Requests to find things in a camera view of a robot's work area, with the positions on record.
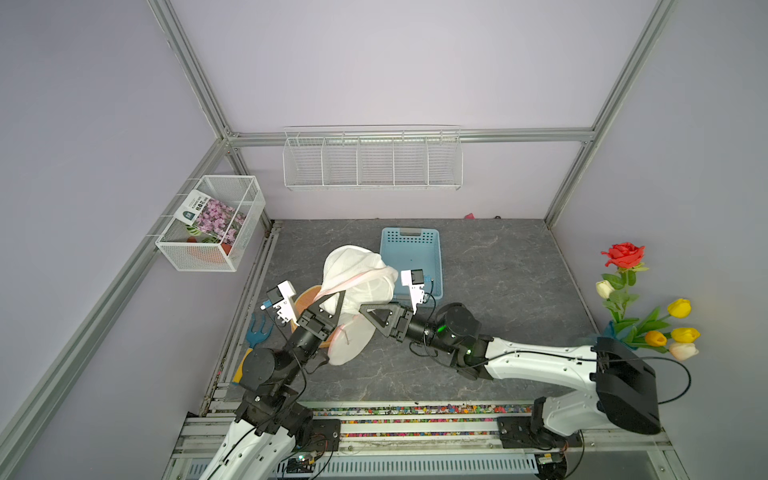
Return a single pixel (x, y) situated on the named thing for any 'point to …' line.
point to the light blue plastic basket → (408, 248)
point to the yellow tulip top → (680, 308)
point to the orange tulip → (655, 338)
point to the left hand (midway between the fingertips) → (349, 291)
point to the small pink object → (470, 216)
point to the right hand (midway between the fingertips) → (362, 310)
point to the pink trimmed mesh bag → (350, 339)
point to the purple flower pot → (218, 223)
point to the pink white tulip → (683, 351)
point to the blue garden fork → (254, 338)
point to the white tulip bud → (604, 289)
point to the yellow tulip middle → (685, 334)
